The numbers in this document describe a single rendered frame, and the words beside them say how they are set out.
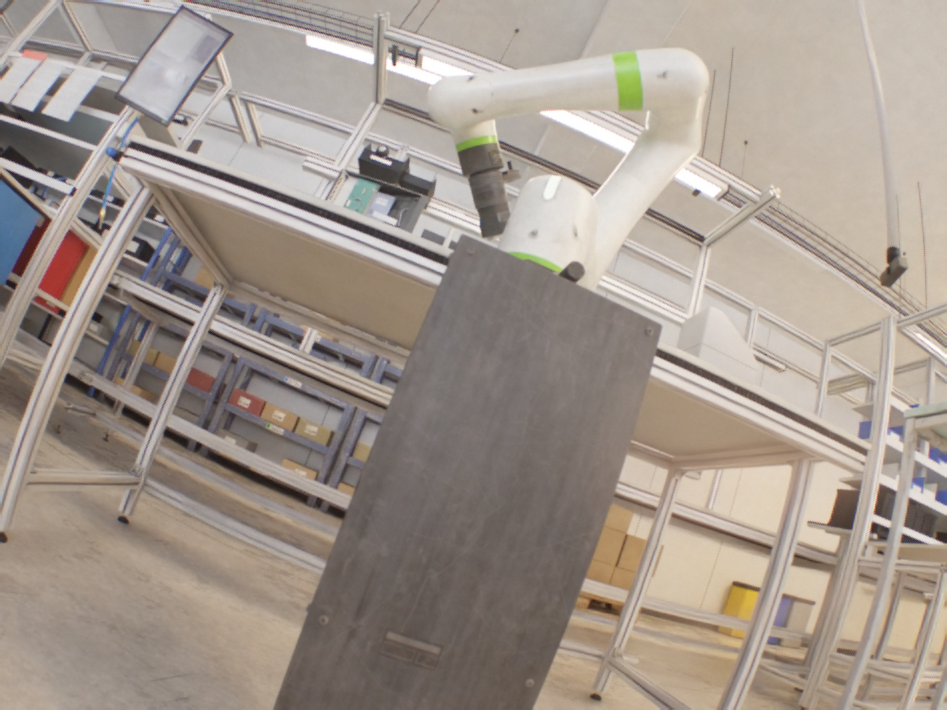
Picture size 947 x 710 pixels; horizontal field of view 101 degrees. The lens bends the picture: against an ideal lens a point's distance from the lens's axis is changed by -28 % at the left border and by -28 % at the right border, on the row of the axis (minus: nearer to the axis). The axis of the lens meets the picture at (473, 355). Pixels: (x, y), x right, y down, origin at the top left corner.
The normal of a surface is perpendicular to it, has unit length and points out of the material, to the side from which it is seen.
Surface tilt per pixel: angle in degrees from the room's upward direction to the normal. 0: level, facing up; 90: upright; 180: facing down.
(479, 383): 90
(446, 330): 90
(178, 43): 101
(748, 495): 90
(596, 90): 150
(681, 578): 90
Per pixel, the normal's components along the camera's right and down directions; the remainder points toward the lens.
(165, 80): 0.46, 0.14
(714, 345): 0.16, -0.22
